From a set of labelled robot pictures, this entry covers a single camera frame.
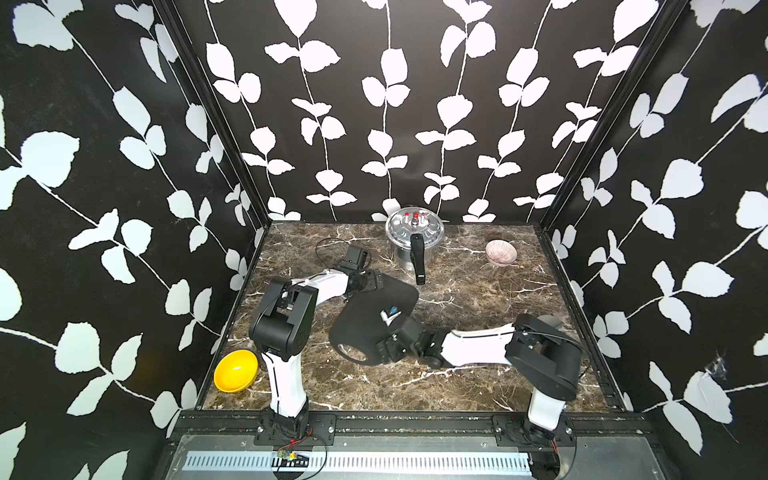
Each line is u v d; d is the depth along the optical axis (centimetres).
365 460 70
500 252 110
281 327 52
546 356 49
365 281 90
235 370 80
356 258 80
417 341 68
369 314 95
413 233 97
